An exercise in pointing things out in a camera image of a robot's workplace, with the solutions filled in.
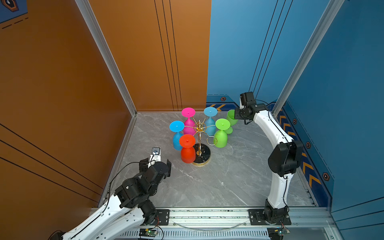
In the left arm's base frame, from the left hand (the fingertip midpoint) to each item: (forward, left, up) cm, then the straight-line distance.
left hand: (160, 159), depth 72 cm
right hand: (+32, -43, 0) cm, 54 cm away
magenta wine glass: (+20, -14, +3) cm, 24 cm away
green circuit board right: (-27, -56, -20) cm, 66 cm away
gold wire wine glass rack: (+15, -22, -17) cm, 32 cm away
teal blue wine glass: (+20, -25, +4) cm, 32 cm away
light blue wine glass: (+13, -8, +10) cm, 18 cm away
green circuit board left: (-28, +5, -21) cm, 35 cm away
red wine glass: (+4, -14, +10) cm, 17 cm away
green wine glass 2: (+12, -30, +3) cm, 33 cm away
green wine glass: (+28, -38, +2) cm, 48 cm away
